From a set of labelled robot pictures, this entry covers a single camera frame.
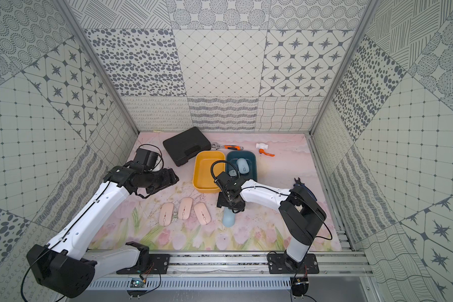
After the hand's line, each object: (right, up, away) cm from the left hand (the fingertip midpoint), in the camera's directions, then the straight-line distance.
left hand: (177, 181), depth 76 cm
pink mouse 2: (+1, -15, +10) cm, 18 cm away
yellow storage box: (+7, -4, +23) cm, 24 cm away
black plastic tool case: (-4, +16, +32) cm, 36 cm away
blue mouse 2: (+29, +4, +25) cm, 38 cm away
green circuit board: (-14, -38, -5) cm, 41 cm away
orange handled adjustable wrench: (+19, +15, +39) cm, 46 cm away
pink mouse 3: (+9, -16, +10) cm, 21 cm away
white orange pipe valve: (+41, +15, +34) cm, 55 cm away
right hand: (+21, -14, +10) cm, 27 cm away
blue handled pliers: (+58, -4, +22) cm, 62 cm away
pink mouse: (-8, -17, +10) cm, 21 cm away
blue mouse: (+21, -18, +9) cm, 29 cm away
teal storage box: (+33, +9, +28) cm, 44 cm away
